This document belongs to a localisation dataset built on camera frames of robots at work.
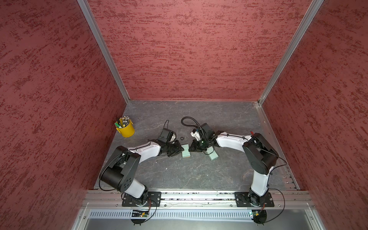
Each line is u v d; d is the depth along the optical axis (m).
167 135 0.74
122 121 0.87
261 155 0.50
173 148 0.79
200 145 0.80
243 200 0.73
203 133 0.76
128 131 0.93
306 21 0.76
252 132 1.03
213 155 0.88
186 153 0.88
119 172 0.44
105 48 0.87
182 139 0.97
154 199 0.75
